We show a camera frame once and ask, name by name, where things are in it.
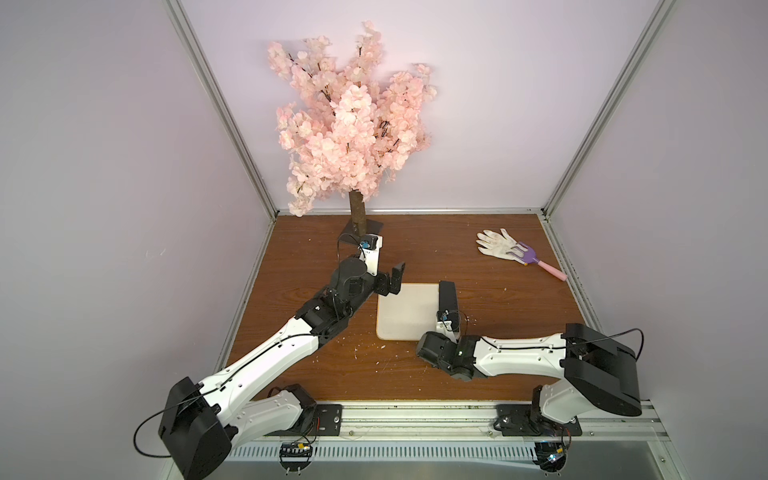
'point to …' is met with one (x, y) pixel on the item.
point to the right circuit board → (551, 456)
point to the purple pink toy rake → (530, 258)
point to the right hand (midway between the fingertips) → (435, 345)
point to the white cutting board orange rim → (408, 315)
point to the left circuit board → (295, 457)
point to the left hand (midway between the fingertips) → (390, 259)
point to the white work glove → (502, 246)
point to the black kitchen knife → (448, 301)
